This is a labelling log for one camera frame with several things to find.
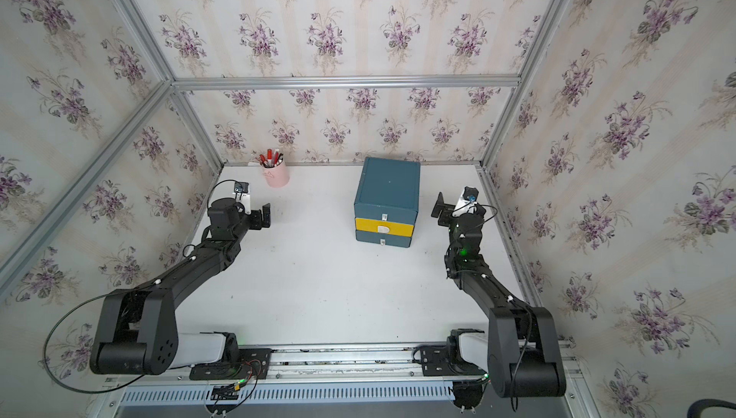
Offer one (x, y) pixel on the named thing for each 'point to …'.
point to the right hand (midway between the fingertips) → (459, 198)
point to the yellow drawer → (384, 227)
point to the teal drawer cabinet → (386, 201)
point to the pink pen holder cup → (277, 176)
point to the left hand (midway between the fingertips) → (256, 205)
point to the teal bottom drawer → (384, 239)
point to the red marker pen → (269, 156)
